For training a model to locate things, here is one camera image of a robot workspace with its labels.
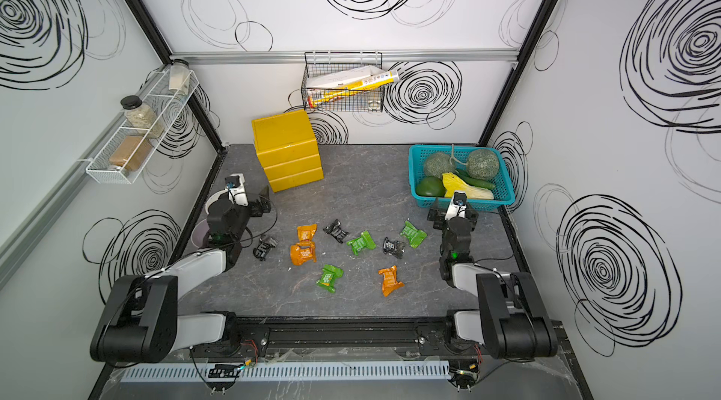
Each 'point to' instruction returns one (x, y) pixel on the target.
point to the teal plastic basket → (503, 192)
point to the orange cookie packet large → (301, 252)
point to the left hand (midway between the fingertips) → (252, 186)
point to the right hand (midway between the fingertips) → (455, 202)
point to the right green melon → (483, 163)
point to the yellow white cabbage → (453, 183)
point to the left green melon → (438, 163)
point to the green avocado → (430, 186)
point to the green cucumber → (474, 182)
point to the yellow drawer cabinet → (287, 149)
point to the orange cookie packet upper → (305, 233)
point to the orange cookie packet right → (390, 281)
